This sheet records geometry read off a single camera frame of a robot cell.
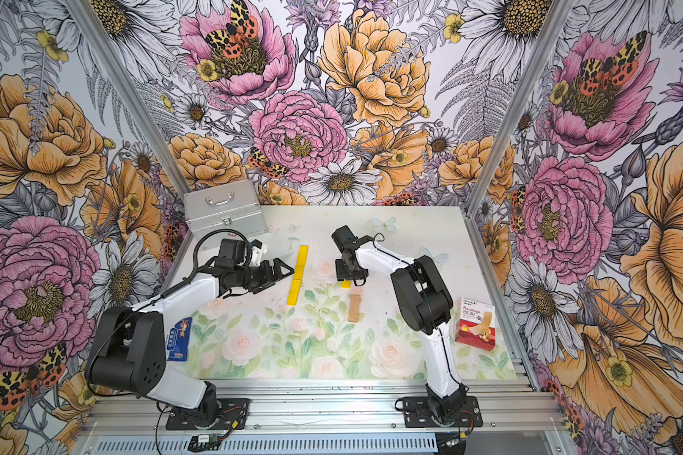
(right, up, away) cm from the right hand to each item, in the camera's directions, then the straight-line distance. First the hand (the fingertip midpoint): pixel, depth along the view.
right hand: (348, 280), depth 99 cm
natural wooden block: (+2, -8, -6) cm, 10 cm away
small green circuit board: (-36, -37, -26) cm, 58 cm away
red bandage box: (+38, -12, -13) cm, 42 cm away
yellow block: (-17, +5, +7) cm, 19 cm away
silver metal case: (-41, +25, +4) cm, 49 cm away
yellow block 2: (-18, -4, -2) cm, 19 cm away
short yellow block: (-1, -2, 0) cm, 2 cm away
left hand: (-20, +1, -10) cm, 22 cm away
